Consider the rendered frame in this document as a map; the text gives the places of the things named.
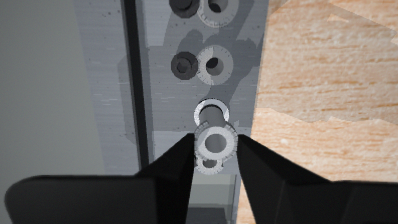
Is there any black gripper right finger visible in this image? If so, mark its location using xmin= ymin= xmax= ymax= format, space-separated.
xmin=236 ymin=134 xmax=398 ymax=224

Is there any grey flanged bushing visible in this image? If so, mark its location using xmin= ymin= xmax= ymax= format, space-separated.
xmin=194 ymin=107 xmax=238 ymax=162

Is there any dark grey long rectangular bar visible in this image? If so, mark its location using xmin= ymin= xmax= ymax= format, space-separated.
xmin=72 ymin=0 xmax=149 ymax=175

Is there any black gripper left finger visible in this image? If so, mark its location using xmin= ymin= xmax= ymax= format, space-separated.
xmin=4 ymin=133 xmax=195 ymax=224

